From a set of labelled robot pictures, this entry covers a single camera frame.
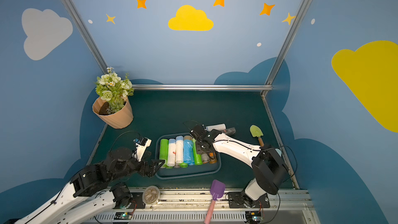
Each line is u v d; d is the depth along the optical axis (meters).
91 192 0.46
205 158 0.81
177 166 0.83
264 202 0.75
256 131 1.00
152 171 0.59
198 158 0.82
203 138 0.64
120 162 0.49
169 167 0.83
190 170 0.86
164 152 0.84
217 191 0.75
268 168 0.43
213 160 0.86
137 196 0.76
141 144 0.59
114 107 0.88
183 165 0.83
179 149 0.84
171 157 0.82
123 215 0.72
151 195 0.71
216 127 0.98
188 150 0.84
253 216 0.72
